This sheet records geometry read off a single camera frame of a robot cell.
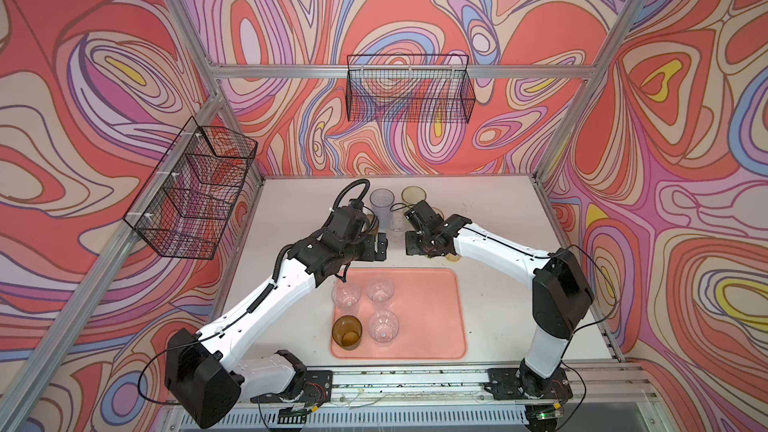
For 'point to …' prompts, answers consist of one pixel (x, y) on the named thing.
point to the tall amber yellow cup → (453, 257)
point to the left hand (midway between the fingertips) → (377, 239)
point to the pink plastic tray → (430, 305)
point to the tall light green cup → (414, 194)
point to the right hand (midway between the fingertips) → (418, 250)
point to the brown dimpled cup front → (347, 332)
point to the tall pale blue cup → (381, 201)
